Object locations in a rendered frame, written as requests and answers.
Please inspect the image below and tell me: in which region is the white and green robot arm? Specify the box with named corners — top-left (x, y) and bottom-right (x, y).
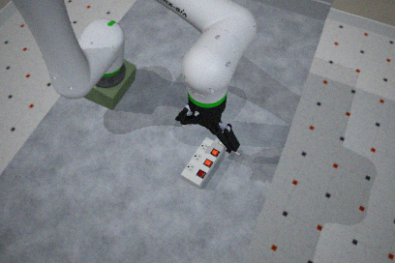
top-left (12, 0), bottom-right (257, 119)

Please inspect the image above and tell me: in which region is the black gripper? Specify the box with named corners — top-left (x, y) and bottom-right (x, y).
top-left (175, 103), bottom-right (240, 159)

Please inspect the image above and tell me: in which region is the white power strip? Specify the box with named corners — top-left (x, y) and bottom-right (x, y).
top-left (181, 137), bottom-right (225, 189)

